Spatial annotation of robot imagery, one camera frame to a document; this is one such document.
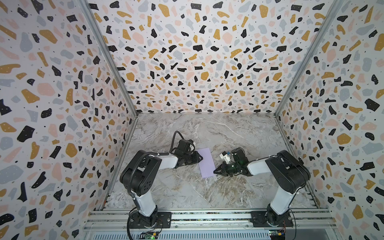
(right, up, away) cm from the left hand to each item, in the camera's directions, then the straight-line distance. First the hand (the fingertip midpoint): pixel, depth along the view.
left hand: (203, 156), depth 92 cm
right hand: (+6, -7, -3) cm, 10 cm away
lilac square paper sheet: (+2, -6, 0) cm, 6 cm away
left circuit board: (-25, -33, -22) cm, 46 cm away
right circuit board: (+36, -33, -20) cm, 53 cm away
